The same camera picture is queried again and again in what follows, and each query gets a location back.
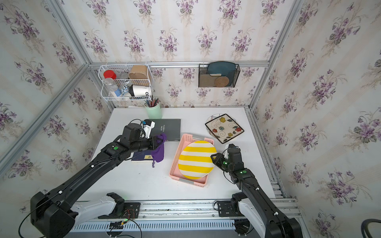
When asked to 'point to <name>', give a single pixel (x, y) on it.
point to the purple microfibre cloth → (158, 153)
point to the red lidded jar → (109, 74)
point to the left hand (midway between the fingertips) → (165, 142)
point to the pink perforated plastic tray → (181, 141)
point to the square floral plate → (224, 128)
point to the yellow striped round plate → (195, 161)
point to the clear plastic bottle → (111, 89)
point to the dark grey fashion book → (170, 127)
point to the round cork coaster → (221, 81)
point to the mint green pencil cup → (155, 112)
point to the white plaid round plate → (213, 117)
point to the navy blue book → (142, 155)
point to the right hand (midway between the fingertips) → (214, 157)
